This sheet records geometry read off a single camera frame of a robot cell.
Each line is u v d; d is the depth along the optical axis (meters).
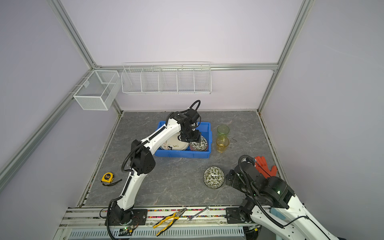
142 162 0.56
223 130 1.01
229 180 0.61
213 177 0.85
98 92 0.99
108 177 0.85
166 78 0.99
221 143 0.98
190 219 0.74
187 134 0.79
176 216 0.74
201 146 0.94
